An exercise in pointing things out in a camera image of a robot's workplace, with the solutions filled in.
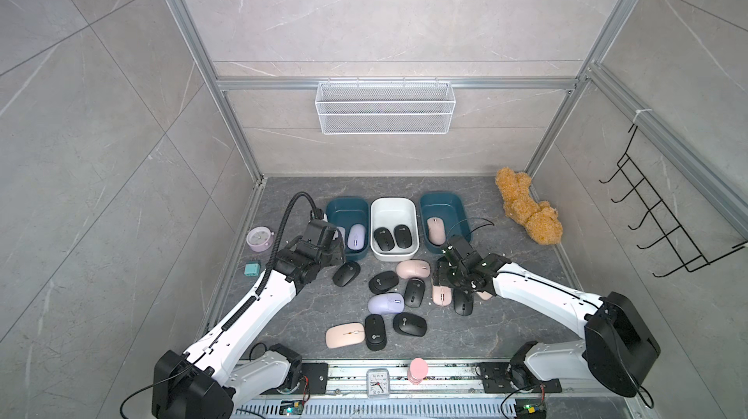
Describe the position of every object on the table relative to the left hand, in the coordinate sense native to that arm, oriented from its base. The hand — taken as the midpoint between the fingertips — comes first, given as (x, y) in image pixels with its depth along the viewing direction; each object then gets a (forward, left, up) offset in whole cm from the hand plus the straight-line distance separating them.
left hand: (336, 242), depth 81 cm
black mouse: (-2, -1, -15) cm, 15 cm away
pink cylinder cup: (-31, -20, -8) cm, 38 cm away
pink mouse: (-20, -2, -16) cm, 26 cm away
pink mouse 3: (-11, -30, -15) cm, 35 cm away
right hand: (-6, -31, -12) cm, 34 cm away
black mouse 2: (-5, -13, -16) cm, 21 cm away
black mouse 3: (-20, -10, -15) cm, 27 cm away
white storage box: (+23, -17, -16) cm, 33 cm away
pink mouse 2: (-1, -23, -15) cm, 27 cm away
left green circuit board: (-36, +12, -18) cm, 42 cm away
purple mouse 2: (+10, -5, -14) cm, 18 cm away
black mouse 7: (+9, -14, -14) cm, 22 cm away
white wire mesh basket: (+47, -14, +13) cm, 50 cm away
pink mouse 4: (+13, -33, -15) cm, 38 cm away
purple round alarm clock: (+11, +29, -14) cm, 34 cm away
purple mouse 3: (-13, -14, -14) cm, 24 cm away
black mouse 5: (-10, -22, -14) cm, 28 cm away
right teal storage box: (+23, -40, -15) cm, 48 cm away
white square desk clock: (-32, -11, -15) cm, 37 cm away
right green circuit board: (-39, -48, -18) cm, 65 cm away
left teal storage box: (+25, 0, -19) cm, 32 cm away
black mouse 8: (+10, -20, -14) cm, 27 cm away
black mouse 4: (-19, -20, -14) cm, 31 cm away
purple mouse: (+13, +1, -14) cm, 19 cm away
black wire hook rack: (-15, -77, +16) cm, 80 cm away
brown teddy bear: (+11, -67, -8) cm, 68 cm away
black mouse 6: (-13, -37, -16) cm, 42 cm away
